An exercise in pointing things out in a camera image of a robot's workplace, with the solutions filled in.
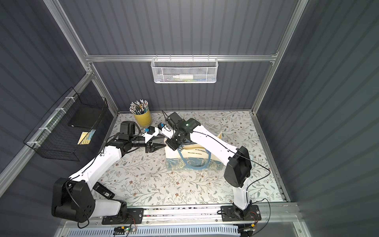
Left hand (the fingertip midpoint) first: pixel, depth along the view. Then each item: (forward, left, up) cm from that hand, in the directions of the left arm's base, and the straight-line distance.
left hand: (163, 141), depth 77 cm
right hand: (-1, -3, -3) cm, 4 cm away
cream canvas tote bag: (-3, -14, -13) cm, 19 cm away
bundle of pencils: (+33, +22, -6) cm, 40 cm away
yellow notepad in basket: (-6, +32, +12) cm, 34 cm away
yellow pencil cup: (+26, +19, -13) cm, 35 cm away
